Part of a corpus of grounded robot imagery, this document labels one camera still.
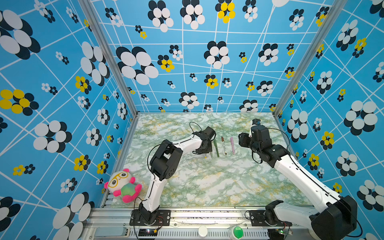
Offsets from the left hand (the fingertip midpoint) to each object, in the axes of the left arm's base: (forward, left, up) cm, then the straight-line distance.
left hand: (208, 150), depth 98 cm
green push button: (-45, -9, +9) cm, 47 cm away
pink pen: (+8, -17, -1) cm, 19 cm away
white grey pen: (+6, -10, 0) cm, 12 cm away
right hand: (-3, -18, +20) cm, 27 cm away
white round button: (-45, +5, +7) cm, 46 cm away
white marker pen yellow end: (-5, +2, -1) cm, 6 cm away
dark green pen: (+1, -6, 0) cm, 6 cm away
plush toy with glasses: (-25, +47, +6) cm, 54 cm away
